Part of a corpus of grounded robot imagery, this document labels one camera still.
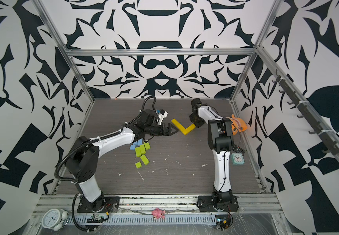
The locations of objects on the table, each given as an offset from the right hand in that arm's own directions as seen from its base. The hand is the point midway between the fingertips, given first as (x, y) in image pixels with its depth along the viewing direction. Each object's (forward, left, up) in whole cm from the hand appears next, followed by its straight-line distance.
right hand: (193, 119), depth 107 cm
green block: (-29, +32, -1) cm, 43 cm away
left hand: (-17, +14, +15) cm, 27 cm away
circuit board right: (-60, -8, -3) cm, 60 cm away
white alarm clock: (-59, +69, +4) cm, 90 cm away
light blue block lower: (-20, +38, +1) cm, 43 cm away
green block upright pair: (-24, +34, +1) cm, 41 cm away
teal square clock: (-30, -23, +1) cm, 38 cm away
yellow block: (-7, +10, +1) cm, 12 cm away
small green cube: (-32, +35, -1) cm, 48 cm away
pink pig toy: (-56, +22, +2) cm, 61 cm away
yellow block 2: (-9, +5, -1) cm, 11 cm away
